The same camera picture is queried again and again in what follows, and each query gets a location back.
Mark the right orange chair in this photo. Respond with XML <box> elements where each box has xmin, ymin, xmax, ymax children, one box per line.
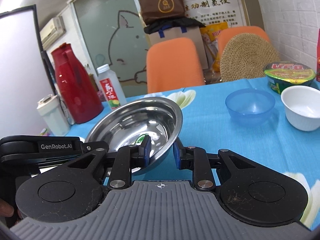
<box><xmin>217</xmin><ymin>26</ymin><xmax>270</xmax><ymax>55</ymax></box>

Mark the yellow snack bag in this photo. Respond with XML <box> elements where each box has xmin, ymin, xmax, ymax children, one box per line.
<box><xmin>200</xmin><ymin>22</ymin><xmax>228</xmax><ymax>73</ymax></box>

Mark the stainless steel bowl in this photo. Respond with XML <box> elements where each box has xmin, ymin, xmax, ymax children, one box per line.
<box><xmin>85</xmin><ymin>97</ymin><xmax>183</xmax><ymax>176</ymax></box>

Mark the white poster with calligraphy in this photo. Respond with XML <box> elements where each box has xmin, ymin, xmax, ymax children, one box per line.
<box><xmin>184</xmin><ymin>0</ymin><xmax>250</xmax><ymax>28</ymax></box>

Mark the blue floral tablecloth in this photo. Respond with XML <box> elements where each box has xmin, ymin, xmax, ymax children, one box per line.
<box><xmin>39</xmin><ymin>76</ymin><xmax>320</xmax><ymax>231</ymax></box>

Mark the red snack box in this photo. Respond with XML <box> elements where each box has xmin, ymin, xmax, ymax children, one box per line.
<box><xmin>316</xmin><ymin>29</ymin><xmax>320</xmax><ymax>82</ymax></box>

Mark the white cup with lid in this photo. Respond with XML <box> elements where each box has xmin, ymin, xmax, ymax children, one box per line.
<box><xmin>37</xmin><ymin>94</ymin><xmax>70</xmax><ymax>137</ymax></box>

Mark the brown bag with medal logo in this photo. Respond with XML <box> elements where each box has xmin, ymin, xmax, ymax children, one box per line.
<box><xmin>139</xmin><ymin>0</ymin><xmax>185</xmax><ymax>25</ymax></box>

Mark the whiteboard with black frame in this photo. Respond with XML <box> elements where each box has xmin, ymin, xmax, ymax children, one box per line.
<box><xmin>1</xmin><ymin>5</ymin><xmax>54</xmax><ymax>137</ymax></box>

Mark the orange chair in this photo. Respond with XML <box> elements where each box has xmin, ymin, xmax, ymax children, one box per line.
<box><xmin>146</xmin><ymin>37</ymin><xmax>205</xmax><ymax>93</ymax></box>
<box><xmin>217</xmin><ymin>26</ymin><xmax>270</xmax><ymax>55</ymax></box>

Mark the black cloth on box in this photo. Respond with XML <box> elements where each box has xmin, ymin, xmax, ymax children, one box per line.
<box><xmin>144</xmin><ymin>17</ymin><xmax>205</xmax><ymax>35</ymax></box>

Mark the plastic juice bottle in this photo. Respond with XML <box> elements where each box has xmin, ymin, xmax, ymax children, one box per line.
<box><xmin>97</xmin><ymin>64</ymin><xmax>127</xmax><ymax>110</ymax></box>

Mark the white ceramic bowl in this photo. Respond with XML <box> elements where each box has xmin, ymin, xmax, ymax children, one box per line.
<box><xmin>280</xmin><ymin>86</ymin><xmax>320</xmax><ymax>132</ymax></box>

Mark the left orange chair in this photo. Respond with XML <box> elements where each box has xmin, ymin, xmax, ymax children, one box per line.
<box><xmin>146</xmin><ymin>37</ymin><xmax>205</xmax><ymax>93</ymax></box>

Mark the woven straw cushion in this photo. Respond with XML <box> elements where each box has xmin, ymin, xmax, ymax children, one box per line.
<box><xmin>220</xmin><ymin>34</ymin><xmax>280</xmax><ymax>82</ymax></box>

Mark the person's hand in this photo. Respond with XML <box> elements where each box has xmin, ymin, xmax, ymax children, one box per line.
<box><xmin>0</xmin><ymin>199</ymin><xmax>14</xmax><ymax>217</ymax></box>

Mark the wall air conditioner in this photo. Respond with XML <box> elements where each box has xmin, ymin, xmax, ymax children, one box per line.
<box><xmin>40</xmin><ymin>16</ymin><xmax>66</xmax><ymax>50</ymax></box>

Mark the cardboard box with blue tape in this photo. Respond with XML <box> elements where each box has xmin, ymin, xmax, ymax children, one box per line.
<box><xmin>148</xmin><ymin>25</ymin><xmax>209</xmax><ymax>70</ymax></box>

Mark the blue plastic bowl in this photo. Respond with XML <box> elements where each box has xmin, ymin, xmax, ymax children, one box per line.
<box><xmin>225</xmin><ymin>88</ymin><xmax>276</xmax><ymax>127</ymax></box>

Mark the red thermos jug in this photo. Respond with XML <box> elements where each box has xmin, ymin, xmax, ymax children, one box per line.
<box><xmin>51</xmin><ymin>43</ymin><xmax>104</xmax><ymax>124</ymax></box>

